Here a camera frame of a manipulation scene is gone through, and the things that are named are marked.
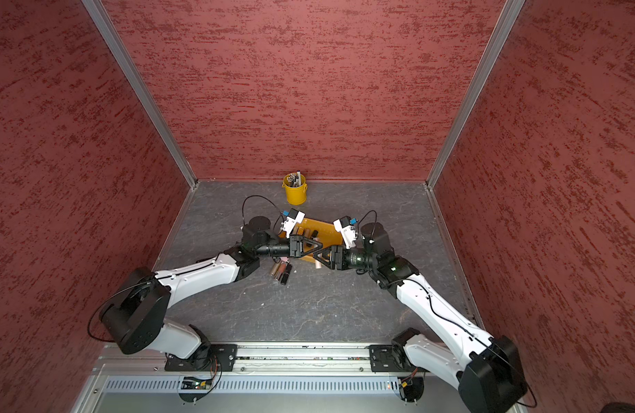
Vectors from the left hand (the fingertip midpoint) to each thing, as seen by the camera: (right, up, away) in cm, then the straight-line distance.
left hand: (320, 251), depth 74 cm
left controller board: (-37, -38, -2) cm, 53 cm away
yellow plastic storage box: (-5, +1, +26) cm, 27 cm away
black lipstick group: (-13, -12, +16) cm, 23 cm away
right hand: (0, -3, -1) cm, 3 cm away
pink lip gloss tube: (-1, -3, -2) cm, 4 cm away
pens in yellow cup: (-11, +24, +26) cm, 37 cm away
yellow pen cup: (-11, +21, +30) cm, 38 cm away
